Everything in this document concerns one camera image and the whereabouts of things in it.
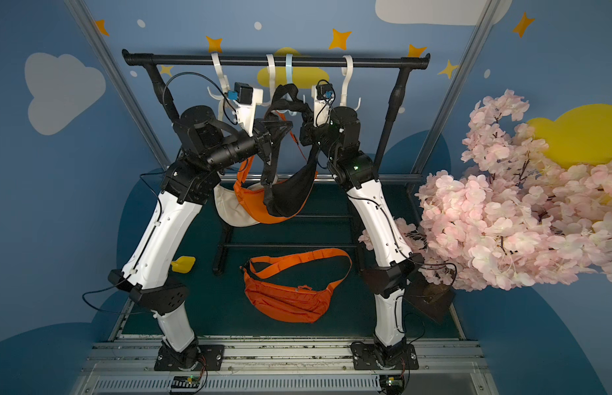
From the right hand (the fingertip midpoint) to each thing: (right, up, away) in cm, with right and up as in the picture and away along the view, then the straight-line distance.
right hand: (309, 110), depth 65 cm
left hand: (-4, -7, -12) cm, 14 cm away
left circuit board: (-37, -79, +7) cm, 88 cm away
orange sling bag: (-19, -24, +16) cm, 35 cm away
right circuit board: (+25, -80, +8) cm, 84 cm away
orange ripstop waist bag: (-7, -59, +17) cm, 62 cm away
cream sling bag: (-27, -27, +18) cm, 42 cm away
